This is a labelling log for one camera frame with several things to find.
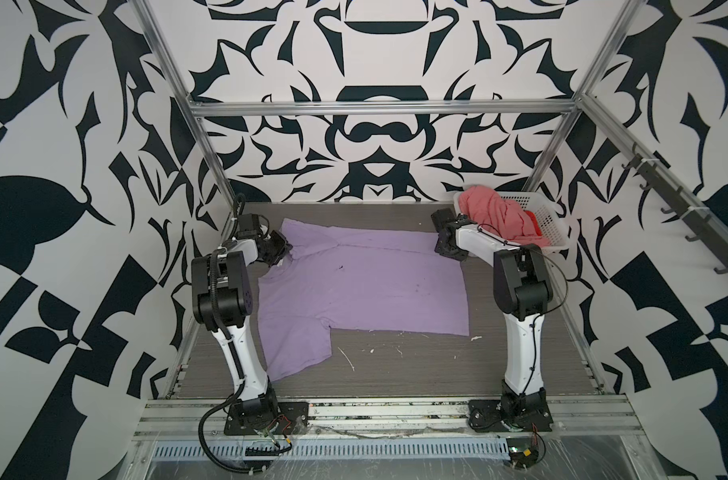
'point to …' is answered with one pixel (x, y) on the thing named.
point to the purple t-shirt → (339, 280)
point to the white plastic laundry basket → (554, 227)
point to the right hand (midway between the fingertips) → (454, 246)
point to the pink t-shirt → (482, 206)
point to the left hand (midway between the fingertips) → (292, 238)
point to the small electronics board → (522, 452)
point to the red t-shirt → (535, 222)
